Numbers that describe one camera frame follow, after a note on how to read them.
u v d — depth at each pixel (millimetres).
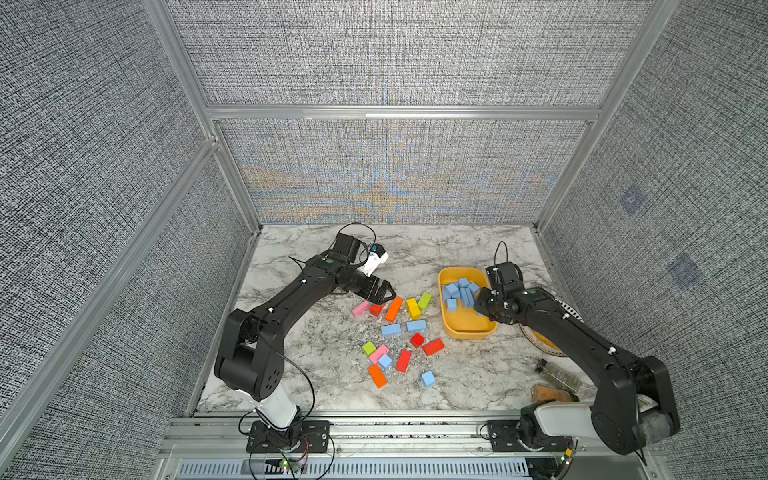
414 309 949
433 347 886
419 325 930
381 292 750
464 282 1001
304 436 731
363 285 757
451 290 974
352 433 752
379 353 856
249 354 454
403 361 858
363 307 949
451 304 949
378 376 839
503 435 732
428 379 807
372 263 776
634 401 424
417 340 893
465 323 903
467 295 972
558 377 797
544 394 769
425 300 980
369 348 859
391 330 918
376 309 938
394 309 949
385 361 836
